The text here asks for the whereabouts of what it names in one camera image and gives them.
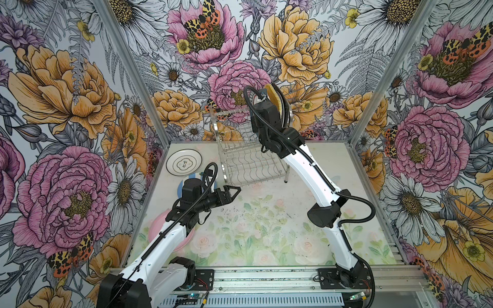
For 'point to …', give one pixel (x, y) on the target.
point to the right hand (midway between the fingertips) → (263, 115)
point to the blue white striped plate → (198, 177)
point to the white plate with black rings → (183, 162)
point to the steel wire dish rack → (241, 160)
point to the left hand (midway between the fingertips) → (234, 196)
